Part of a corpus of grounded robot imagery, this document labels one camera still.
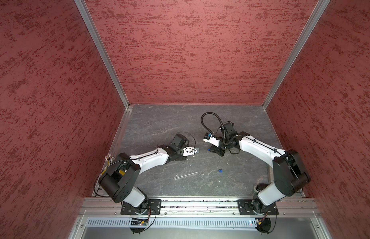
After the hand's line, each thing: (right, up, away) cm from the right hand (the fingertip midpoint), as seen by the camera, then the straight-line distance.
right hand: (212, 150), depth 88 cm
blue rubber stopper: (+5, -12, -1) cm, 13 cm away
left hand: (-18, 0, +2) cm, 18 cm away
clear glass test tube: (-15, -13, -3) cm, 21 cm away
